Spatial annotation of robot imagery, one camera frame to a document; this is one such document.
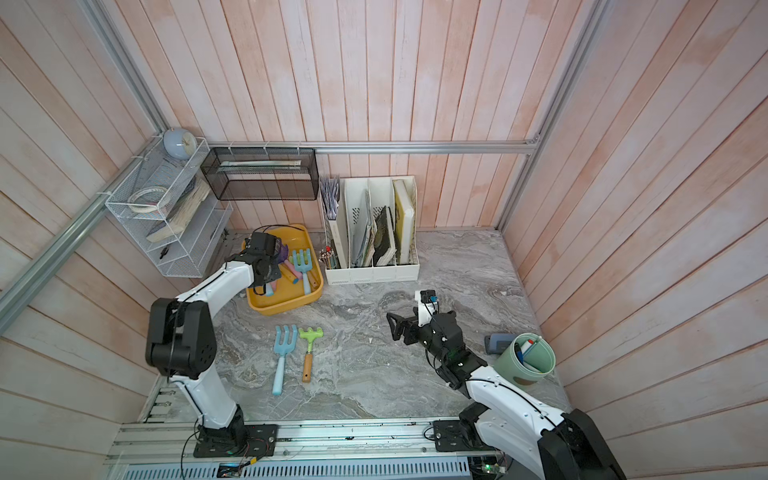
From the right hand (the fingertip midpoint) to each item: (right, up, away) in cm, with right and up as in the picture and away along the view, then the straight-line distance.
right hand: (401, 310), depth 83 cm
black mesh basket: (-47, +45, +21) cm, 69 cm away
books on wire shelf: (-60, +26, -4) cm, 66 cm away
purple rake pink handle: (-42, +14, +25) cm, 51 cm away
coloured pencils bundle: (-22, +15, +7) cm, 28 cm away
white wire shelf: (-60, +16, -1) cm, 62 cm away
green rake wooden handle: (-28, -9, +9) cm, 31 cm away
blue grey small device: (+29, -10, +3) cm, 31 cm away
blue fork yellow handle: (-34, +12, +23) cm, 42 cm away
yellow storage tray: (-38, +2, +17) cm, 41 cm away
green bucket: (+34, -13, -4) cm, 37 cm away
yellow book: (+1, +28, +6) cm, 28 cm away
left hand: (-43, +9, +13) cm, 46 cm away
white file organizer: (-9, +24, +8) cm, 27 cm away
